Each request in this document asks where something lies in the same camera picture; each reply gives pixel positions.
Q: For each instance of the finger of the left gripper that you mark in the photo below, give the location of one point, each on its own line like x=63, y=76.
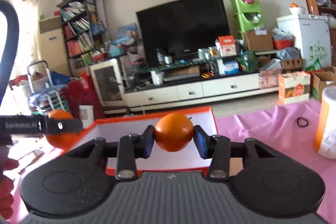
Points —
x=38, y=124

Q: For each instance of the orange white paper canister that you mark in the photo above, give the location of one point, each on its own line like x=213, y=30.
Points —
x=324, y=142

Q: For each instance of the orange fruit carton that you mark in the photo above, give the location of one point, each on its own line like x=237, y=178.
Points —
x=293, y=87

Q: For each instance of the black flat television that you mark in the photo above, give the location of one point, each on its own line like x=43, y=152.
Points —
x=180, y=28

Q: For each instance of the red shopping bag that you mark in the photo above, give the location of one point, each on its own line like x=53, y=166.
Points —
x=82, y=92

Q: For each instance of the orange cardboard box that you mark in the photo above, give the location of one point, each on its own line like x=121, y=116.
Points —
x=98, y=151

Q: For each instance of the pink tablecloth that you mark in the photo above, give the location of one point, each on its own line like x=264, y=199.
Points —
x=276, y=127

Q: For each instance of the white chest freezer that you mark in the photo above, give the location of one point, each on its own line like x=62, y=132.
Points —
x=311, y=35

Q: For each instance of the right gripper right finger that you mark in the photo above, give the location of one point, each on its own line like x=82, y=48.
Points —
x=214, y=147

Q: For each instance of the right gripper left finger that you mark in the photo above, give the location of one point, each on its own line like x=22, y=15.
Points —
x=130, y=148

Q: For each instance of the person left hand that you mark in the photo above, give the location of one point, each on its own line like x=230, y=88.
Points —
x=7, y=185

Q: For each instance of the white glass door cabinet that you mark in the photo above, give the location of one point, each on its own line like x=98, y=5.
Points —
x=107, y=80

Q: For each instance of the white air conditioner unit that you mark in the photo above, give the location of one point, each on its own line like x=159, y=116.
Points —
x=51, y=45

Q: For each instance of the green stacked storage bins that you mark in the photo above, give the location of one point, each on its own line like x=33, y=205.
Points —
x=248, y=15

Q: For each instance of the black bookshelf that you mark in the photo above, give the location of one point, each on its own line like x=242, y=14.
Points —
x=82, y=33

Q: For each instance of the white tv cabinet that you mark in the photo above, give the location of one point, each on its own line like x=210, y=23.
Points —
x=197, y=93

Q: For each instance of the brown cardboard box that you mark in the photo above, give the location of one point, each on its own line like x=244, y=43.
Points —
x=258, y=40

